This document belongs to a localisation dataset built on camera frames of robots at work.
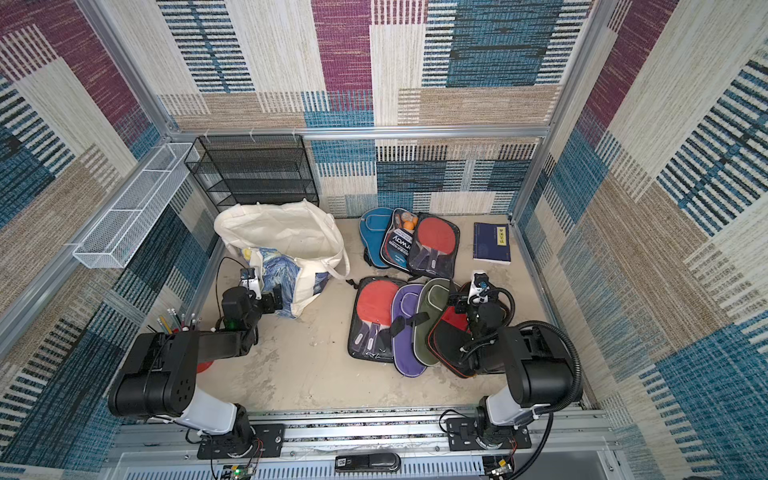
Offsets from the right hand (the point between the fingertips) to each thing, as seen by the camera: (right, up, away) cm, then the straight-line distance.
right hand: (471, 282), depth 91 cm
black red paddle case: (-8, -15, -6) cm, 18 cm away
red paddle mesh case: (-8, +11, +17) cm, 22 cm away
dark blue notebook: (+13, +12, +21) cm, 28 cm away
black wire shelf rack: (-74, +38, +17) cm, 85 cm away
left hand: (-63, -2, +4) cm, 63 cm away
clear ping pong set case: (-22, +11, +14) cm, 28 cm away
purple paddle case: (-20, -7, +1) cm, 21 cm away
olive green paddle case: (-11, -6, +1) cm, 13 cm away
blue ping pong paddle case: (-30, +19, +21) cm, 41 cm away
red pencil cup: (-60, -12, -34) cm, 70 cm away
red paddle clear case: (-30, -15, -1) cm, 34 cm away
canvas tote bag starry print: (-60, +12, +21) cm, 64 cm away
